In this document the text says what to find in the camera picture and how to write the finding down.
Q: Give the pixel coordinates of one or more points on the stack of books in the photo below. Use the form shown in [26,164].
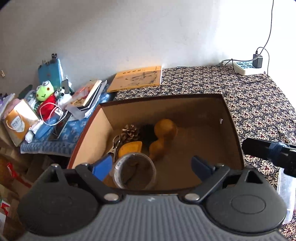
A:
[84,100]

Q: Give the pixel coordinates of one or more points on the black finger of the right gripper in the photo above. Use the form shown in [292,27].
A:
[280,154]

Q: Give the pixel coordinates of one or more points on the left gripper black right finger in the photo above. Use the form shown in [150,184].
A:
[210,176]

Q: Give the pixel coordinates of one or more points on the white power strip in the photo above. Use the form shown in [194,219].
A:
[246,68]

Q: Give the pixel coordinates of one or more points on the yellow plastic container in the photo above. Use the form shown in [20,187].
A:
[130,147]

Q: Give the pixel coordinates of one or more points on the blue patterned cloth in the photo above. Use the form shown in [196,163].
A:
[63,146]

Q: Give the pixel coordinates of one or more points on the yellow book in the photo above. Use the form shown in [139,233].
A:
[136,78]

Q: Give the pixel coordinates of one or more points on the orange white paper bag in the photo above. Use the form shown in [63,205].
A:
[18,120]

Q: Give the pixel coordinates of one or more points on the brown cardboard box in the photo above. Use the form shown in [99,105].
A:
[205,129]

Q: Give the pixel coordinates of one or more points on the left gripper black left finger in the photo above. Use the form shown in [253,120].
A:
[94,174]

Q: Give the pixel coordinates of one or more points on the clear plastic container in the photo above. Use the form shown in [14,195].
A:
[286,190]

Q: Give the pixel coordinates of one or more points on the floral patterned tablecloth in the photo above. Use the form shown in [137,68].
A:
[258,107]

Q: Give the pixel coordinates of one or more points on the black fuzzy object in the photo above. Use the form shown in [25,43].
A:
[147,135]

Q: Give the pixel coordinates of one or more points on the green frog plush toy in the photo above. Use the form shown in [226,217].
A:
[45,94]

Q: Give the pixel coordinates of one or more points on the small panda plush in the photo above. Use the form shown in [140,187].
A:
[62,98]

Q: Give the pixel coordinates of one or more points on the brown wooden gourd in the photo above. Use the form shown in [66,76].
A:
[166,130]

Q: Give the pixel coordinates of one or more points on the pine cone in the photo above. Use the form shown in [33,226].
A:
[129,133]

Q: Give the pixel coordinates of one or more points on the black power adapter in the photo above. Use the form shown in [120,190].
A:
[257,61]

